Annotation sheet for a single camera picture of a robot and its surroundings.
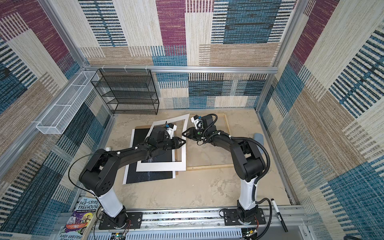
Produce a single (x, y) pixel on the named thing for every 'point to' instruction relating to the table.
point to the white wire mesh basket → (59, 117)
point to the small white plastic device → (108, 149)
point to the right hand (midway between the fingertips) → (183, 135)
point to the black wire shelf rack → (127, 91)
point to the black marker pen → (279, 215)
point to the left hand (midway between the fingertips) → (186, 140)
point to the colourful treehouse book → (76, 226)
